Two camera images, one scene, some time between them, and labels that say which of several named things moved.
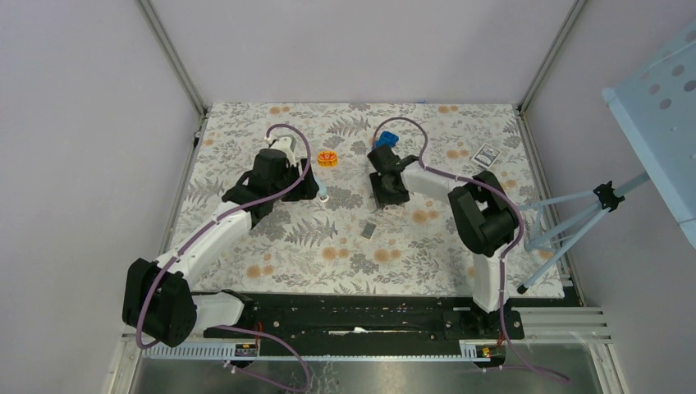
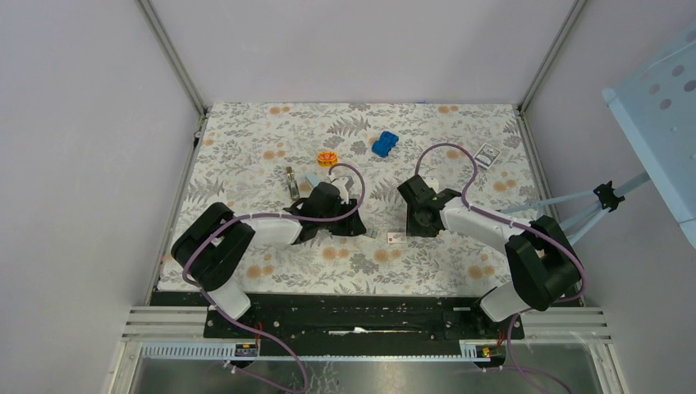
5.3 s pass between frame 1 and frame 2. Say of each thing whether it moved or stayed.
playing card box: stayed
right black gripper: moved
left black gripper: moved
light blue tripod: stayed
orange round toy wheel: stayed
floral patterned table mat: stayed
